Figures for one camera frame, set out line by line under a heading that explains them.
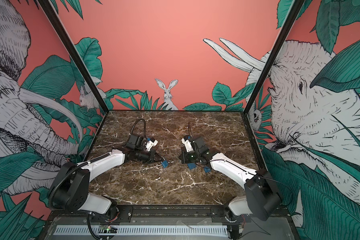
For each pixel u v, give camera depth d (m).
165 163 0.83
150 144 0.82
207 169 0.75
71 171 0.44
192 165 0.91
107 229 0.70
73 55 0.86
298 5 0.69
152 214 0.75
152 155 0.75
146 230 0.70
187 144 0.78
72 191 0.43
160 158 0.82
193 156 0.71
